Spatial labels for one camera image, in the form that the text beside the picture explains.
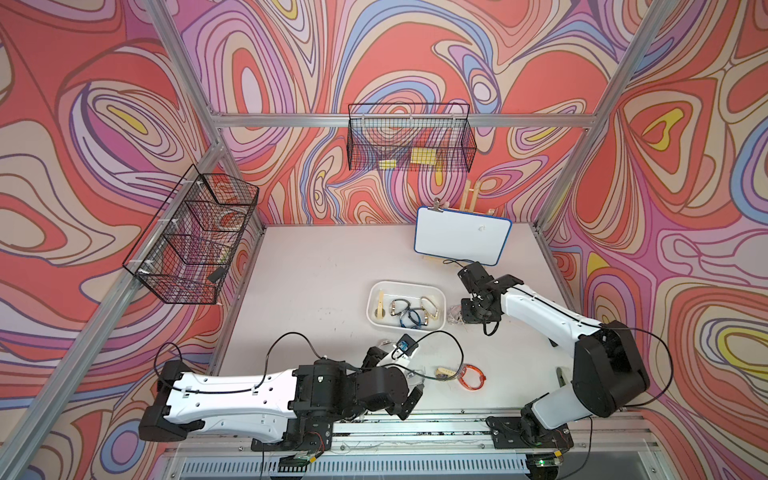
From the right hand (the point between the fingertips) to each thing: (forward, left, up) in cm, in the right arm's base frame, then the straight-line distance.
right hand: (477, 322), depth 87 cm
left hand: (-20, +22, +13) cm, 32 cm away
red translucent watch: (-14, +4, -7) cm, 16 cm away
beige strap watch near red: (-14, +12, -2) cm, 18 cm away
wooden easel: (+29, -1, +25) cm, 38 cm away
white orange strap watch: (+3, +6, -2) cm, 7 cm away
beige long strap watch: (+6, +29, -2) cm, 29 cm away
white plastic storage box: (+9, +20, -4) cm, 23 cm away
